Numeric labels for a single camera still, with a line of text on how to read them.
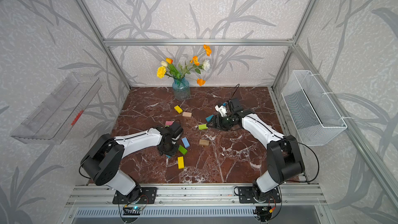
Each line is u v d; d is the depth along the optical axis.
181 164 0.83
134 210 0.72
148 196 0.73
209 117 1.02
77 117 0.65
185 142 0.91
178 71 1.01
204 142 0.91
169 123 1.02
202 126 0.99
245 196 0.73
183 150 0.87
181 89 1.05
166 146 0.75
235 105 0.70
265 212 0.77
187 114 1.05
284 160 0.44
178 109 1.08
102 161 0.44
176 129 0.74
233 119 0.65
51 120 0.65
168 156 0.82
